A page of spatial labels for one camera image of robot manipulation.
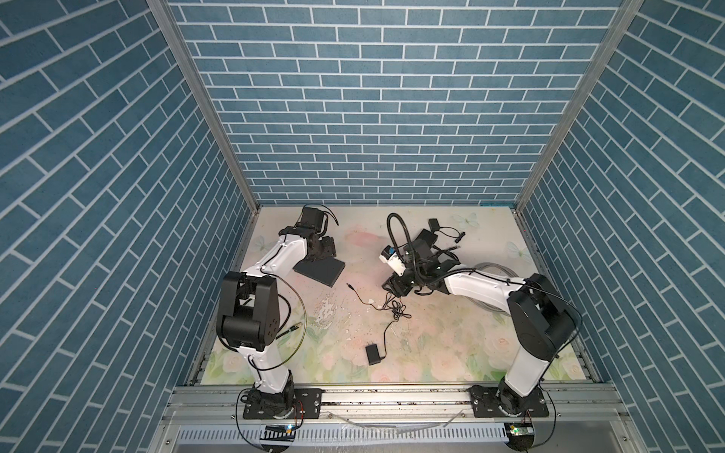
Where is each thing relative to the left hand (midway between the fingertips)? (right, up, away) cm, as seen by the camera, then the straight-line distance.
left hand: (325, 250), depth 95 cm
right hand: (+21, -8, -4) cm, 23 cm away
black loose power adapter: (+17, -29, -14) cm, 36 cm away
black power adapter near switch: (+41, +9, +19) cm, 46 cm away
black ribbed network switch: (+33, +3, -4) cm, 33 cm away
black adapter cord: (+25, -19, -4) cm, 31 cm away
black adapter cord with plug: (+50, +3, +15) cm, 52 cm away
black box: (-1, -7, +4) cm, 8 cm away
